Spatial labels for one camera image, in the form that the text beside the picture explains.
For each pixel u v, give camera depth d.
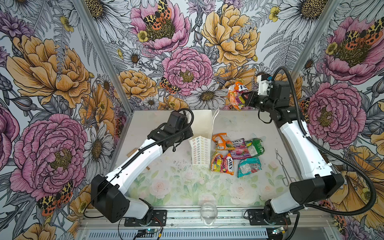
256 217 0.74
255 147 0.94
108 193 0.39
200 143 0.78
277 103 0.53
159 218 0.74
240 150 0.97
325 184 0.40
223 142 0.97
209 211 0.78
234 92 0.71
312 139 0.87
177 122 0.58
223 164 0.89
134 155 0.47
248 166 0.85
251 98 0.63
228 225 0.73
